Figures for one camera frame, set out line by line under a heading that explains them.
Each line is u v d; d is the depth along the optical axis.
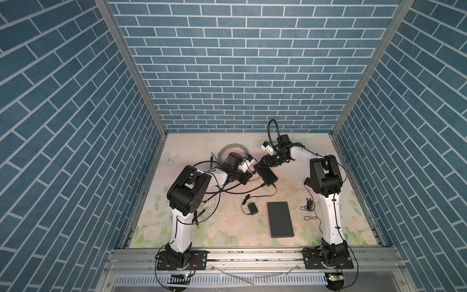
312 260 0.74
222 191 0.94
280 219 0.82
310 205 0.89
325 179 0.62
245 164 0.91
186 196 0.53
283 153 0.85
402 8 0.71
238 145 1.14
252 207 0.88
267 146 0.99
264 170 0.99
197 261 0.74
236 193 0.93
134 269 0.74
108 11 0.71
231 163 0.80
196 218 0.85
